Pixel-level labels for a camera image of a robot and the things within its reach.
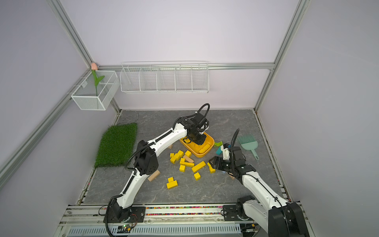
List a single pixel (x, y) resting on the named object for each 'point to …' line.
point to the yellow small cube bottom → (170, 179)
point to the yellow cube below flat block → (182, 168)
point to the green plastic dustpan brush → (248, 142)
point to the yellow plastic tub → (200, 150)
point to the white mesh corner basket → (85, 96)
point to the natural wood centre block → (188, 159)
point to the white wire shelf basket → (181, 77)
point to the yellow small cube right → (197, 176)
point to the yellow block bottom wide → (171, 183)
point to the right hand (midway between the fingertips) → (213, 160)
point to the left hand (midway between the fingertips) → (202, 142)
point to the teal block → (218, 151)
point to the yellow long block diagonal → (200, 166)
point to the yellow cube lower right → (211, 170)
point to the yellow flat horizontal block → (187, 163)
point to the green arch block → (218, 144)
